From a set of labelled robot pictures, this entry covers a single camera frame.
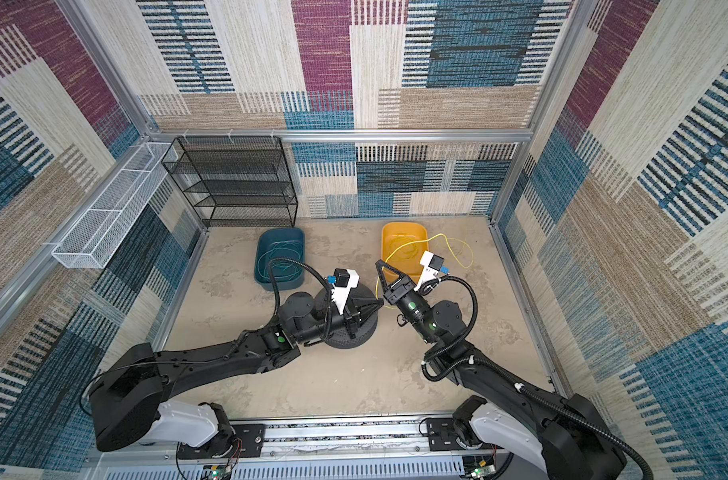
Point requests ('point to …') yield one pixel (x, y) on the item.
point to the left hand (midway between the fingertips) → (383, 301)
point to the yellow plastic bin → (406, 257)
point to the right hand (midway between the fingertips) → (374, 267)
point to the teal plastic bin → (265, 238)
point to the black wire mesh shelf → (235, 181)
